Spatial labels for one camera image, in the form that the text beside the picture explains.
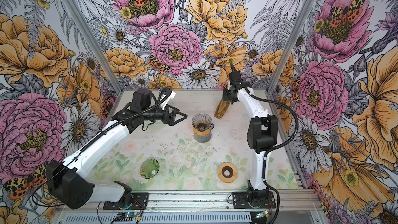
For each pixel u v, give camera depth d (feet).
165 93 2.13
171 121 2.10
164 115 2.14
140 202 2.40
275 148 1.72
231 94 2.44
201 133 2.86
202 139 2.99
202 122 2.91
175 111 2.10
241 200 2.44
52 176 1.29
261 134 1.78
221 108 3.26
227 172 2.73
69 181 1.27
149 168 2.73
